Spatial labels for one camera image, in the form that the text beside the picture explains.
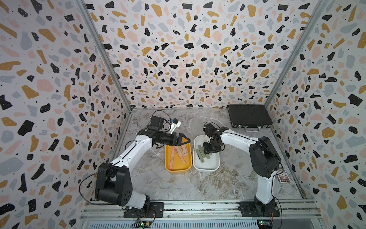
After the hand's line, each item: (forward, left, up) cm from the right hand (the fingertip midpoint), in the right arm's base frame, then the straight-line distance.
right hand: (206, 151), depth 94 cm
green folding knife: (-5, +3, -2) cm, 6 cm away
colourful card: (-15, -44, -2) cm, 47 cm away
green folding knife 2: (+1, +4, -1) cm, 4 cm away
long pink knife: (+1, +19, 0) cm, 19 cm away
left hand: (-4, +13, +17) cm, 22 cm away
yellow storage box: (-10, +18, -1) cm, 21 cm away
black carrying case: (+35, -39, -4) cm, 52 cm away
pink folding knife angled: (+1, +15, 0) cm, 15 cm away
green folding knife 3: (-3, -1, -1) cm, 3 cm away
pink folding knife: (0, +17, 0) cm, 17 cm away
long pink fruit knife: (-4, +23, -1) cm, 23 cm away
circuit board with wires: (-40, +32, -2) cm, 51 cm away
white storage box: (-9, -2, -1) cm, 9 cm away
